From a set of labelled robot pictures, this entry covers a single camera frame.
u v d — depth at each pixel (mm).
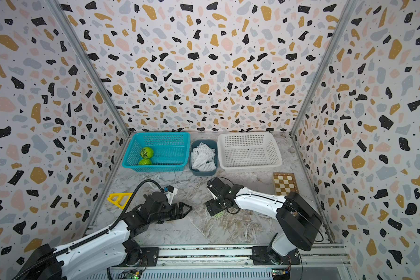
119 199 900
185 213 747
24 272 403
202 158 975
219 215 747
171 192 767
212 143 1082
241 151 1130
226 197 635
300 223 435
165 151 1130
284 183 948
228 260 734
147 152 1028
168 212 703
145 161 990
